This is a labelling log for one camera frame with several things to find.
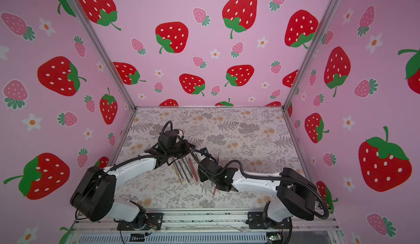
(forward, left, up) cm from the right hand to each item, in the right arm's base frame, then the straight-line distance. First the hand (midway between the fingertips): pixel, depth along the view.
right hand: (197, 170), depth 80 cm
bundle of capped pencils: (-6, -9, -10) cm, 15 cm away
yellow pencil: (+3, +13, -9) cm, 17 cm away
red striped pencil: (+4, +4, -9) cm, 11 cm away
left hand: (+13, +2, +2) cm, 14 cm away
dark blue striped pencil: (+3, +9, -9) cm, 13 cm away
